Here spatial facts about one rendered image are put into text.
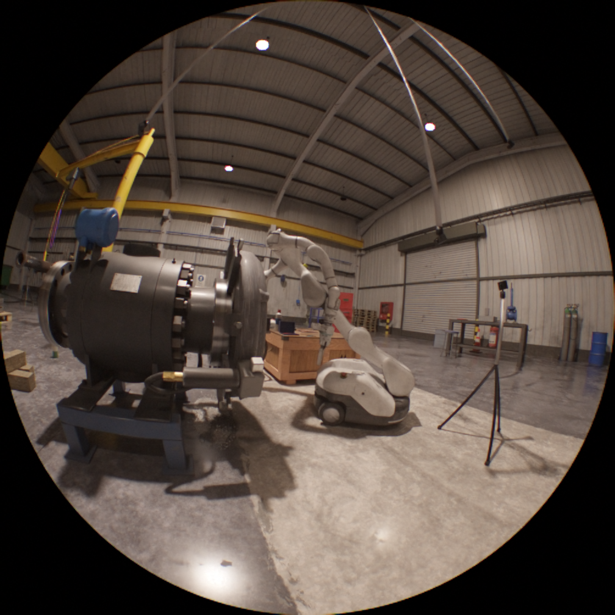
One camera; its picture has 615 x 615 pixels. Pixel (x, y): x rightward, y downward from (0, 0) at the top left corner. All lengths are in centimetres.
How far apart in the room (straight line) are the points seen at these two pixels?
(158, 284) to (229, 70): 861
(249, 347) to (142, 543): 81
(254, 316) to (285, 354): 122
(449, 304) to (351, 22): 1058
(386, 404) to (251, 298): 95
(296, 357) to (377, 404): 102
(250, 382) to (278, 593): 69
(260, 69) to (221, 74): 138
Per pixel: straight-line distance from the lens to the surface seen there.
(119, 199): 483
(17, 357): 201
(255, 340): 80
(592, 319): 849
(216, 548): 78
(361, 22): 792
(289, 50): 853
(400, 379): 144
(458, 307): 935
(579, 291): 849
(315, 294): 140
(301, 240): 134
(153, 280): 92
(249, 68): 895
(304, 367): 212
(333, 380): 128
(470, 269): 936
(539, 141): 1071
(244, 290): 81
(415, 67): 864
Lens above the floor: 70
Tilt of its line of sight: 1 degrees up
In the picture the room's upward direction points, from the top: 6 degrees clockwise
